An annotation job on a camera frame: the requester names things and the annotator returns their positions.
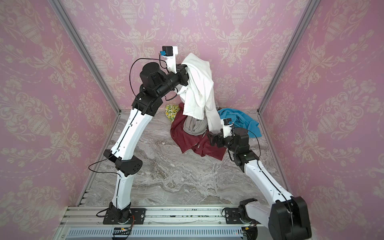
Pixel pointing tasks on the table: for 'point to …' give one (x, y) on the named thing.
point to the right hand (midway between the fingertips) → (215, 131)
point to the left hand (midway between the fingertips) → (194, 64)
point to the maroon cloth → (200, 144)
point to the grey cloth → (195, 126)
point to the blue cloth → (240, 120)
